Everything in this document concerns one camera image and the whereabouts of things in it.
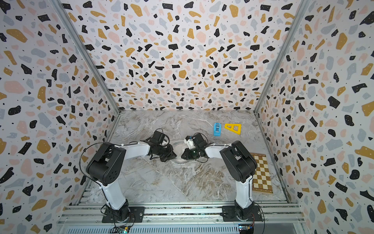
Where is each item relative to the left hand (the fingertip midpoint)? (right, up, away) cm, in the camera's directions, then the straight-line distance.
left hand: (179, 154), depth 92 cm
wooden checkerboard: (+48, -13, -10) cm, 51 cm away
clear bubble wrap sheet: (0, -13, -7) cm, 15 cm away
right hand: (+2, -1, +1) cm, 3 cm away
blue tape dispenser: (+26, +16, +14) cm, 34 cm away
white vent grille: (-9, -31, -22) cm, 39 cm away
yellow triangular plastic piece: (+39, +17, +18) cm, 46 cm away
